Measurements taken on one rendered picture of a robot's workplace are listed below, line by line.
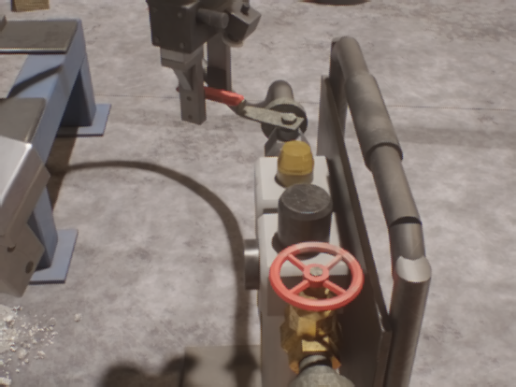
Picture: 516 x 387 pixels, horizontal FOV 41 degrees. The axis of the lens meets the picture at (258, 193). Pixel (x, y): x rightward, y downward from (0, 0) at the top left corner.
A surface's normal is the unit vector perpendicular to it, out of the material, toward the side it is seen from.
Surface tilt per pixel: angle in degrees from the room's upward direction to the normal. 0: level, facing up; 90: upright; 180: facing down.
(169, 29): 90
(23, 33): 0
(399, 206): 15
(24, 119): 0
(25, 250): 96
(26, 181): 96
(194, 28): 90
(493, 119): 0
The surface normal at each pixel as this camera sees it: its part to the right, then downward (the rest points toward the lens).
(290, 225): -0.58, 0.50
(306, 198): 0.00, -0.79
